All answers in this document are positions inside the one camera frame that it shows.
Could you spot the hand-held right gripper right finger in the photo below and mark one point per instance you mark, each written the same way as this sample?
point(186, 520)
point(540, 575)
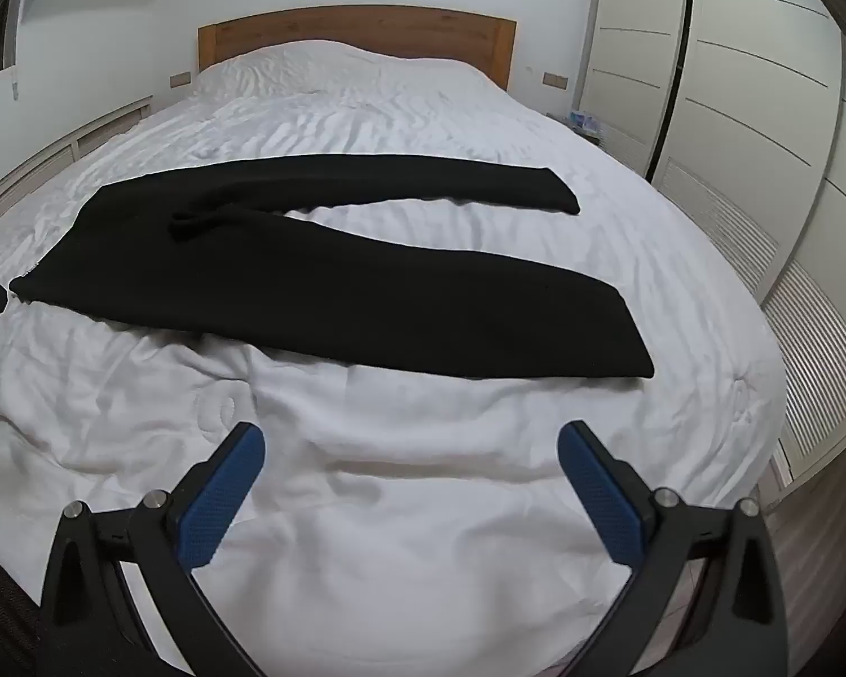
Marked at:
point(599, 493)

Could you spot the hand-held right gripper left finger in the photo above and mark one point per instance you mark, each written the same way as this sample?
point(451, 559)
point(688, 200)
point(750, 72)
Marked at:
point(218, 493)

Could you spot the black pants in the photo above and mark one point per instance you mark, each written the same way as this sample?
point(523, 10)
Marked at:
point(324, 282)

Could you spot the white slatted radiator cover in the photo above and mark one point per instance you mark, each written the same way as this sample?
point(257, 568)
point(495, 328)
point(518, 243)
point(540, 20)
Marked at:
point(42, 155)

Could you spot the bed with white duvet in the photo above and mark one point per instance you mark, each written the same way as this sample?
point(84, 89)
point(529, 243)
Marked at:
point(395, 472)

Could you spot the grey herringbone cloth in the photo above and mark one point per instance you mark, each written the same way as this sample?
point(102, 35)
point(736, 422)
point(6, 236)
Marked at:
point(0, 613)

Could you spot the white wardrobe doors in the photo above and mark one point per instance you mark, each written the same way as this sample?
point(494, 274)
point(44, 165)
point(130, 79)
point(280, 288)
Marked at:
point(747, 84)

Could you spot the wooden headboard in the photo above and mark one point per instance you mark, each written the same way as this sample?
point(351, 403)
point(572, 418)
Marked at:
point(359, 25)

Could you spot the wall socket plate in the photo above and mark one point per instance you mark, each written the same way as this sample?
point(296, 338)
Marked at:
point(554, 80)
point(180, 80)

